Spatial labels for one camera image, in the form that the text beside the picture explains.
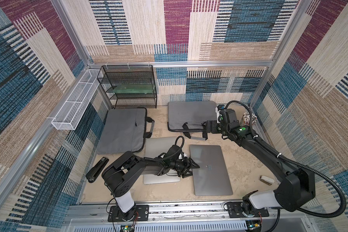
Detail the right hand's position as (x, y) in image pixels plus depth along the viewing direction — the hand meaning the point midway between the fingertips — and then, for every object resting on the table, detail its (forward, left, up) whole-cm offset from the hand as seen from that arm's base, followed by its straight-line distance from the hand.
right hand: (215, 125), depth 84 cm
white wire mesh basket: (+9, +90, 0) cm, 90 cm away
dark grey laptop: (-23, +3, -20) cm, 31 cm away
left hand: (-21, +11, -13) cm, 27 cm away
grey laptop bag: (+21, +12, -16) cm, 29 cm away
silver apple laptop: (-2, +38, -21) cm, 44 cm away
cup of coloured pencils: (+6, -20, -2) cm, 21 cm away
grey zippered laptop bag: (+11, +60, -19) cm, 64 cm away
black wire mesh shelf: (+38, +67, +10) cm, 78 cm away
